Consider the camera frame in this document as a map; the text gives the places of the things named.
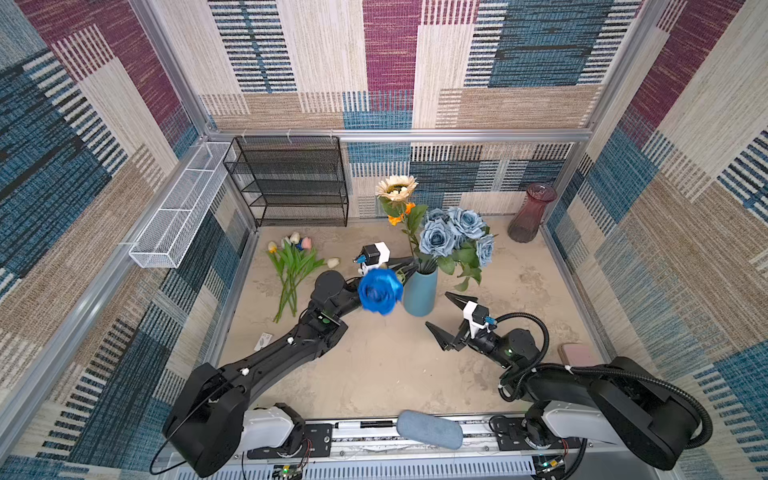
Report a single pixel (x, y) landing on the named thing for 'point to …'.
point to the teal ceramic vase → (420, 293)
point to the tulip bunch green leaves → (296, 260)
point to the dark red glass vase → (524, 225)
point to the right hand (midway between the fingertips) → (437, 309)
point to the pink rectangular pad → (580, 355)
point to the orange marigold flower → (397, 219)
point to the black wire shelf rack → (290, 177)
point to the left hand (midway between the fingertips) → (415, 260)
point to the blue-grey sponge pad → (429, 429)
